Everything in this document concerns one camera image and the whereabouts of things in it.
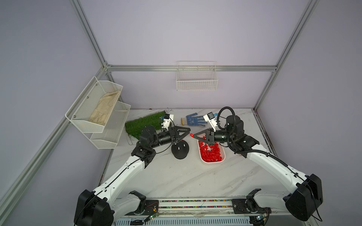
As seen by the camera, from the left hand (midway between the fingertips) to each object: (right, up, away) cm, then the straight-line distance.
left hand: (189, 133), depth 65 cm
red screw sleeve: (+1, -1, +2) cm, 3 cm away
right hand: (+3, -3, +3) cm, 5 cm away
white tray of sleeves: (+16, -16, +26) cm, 34 cm away
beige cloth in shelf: (-49, +13, +14) cm, 53 cm away
